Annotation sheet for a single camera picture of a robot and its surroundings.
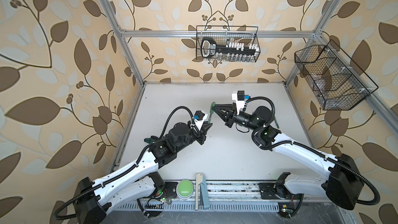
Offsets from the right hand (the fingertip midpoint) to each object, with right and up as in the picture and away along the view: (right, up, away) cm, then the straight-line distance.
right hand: (213, 109), depth 64 cm
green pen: (-1, -1, +2) cm, 2 cm away
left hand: (-1, -6, +6) cm, 9 cm away
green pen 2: (+43, -11, +35) cm, 56 cm away
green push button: (-13, -39, +10) cm, 43 cm away
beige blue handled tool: (-6, -36, +11) cm, 38 cm away
